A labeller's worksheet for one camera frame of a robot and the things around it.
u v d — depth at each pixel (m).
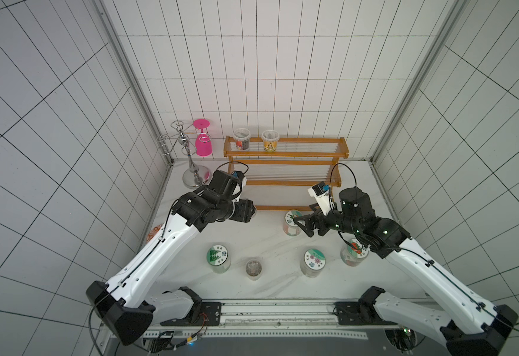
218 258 0.78
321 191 0.60
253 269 0.78
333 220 0.59
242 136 0.82
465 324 0.39
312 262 0.76
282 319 0.73
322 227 0.61
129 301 0.37
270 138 0.81
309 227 0.61
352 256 0.79
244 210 0.61
